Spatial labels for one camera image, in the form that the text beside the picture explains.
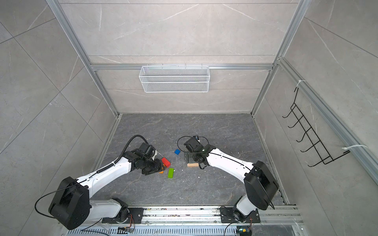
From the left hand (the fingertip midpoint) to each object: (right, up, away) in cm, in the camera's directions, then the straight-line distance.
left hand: (161, 166), depth 84 cm
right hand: (+19, +6, +2) cm, 20 cm away
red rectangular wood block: (+1, +1, +6) cm, 7 cm away
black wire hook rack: (+74, +11, -24) cm, 78 cm away
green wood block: (+5, -5, +4) cm, 8 cm away
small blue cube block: (+8, +6, +13) cm, 17 cm away
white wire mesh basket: (+5, +56, +16) cm, 59 cm away
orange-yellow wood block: (+2, 0, -10) cm, 10 cm away
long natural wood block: (+19, -1, +6) cm, 20 cm away
